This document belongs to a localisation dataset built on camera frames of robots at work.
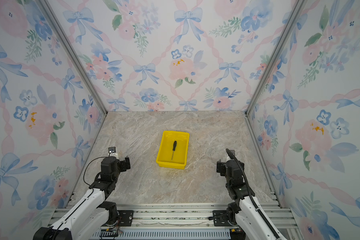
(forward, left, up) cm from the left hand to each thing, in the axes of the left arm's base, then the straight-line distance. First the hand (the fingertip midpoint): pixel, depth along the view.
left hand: (119, 156), depth 86 cm
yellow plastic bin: (+6, -25, -8) cm, 27 cm away
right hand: (-2, -63, 0) cm, 63 cm away
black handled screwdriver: (+11, -31, -9) cm, 34 cm away
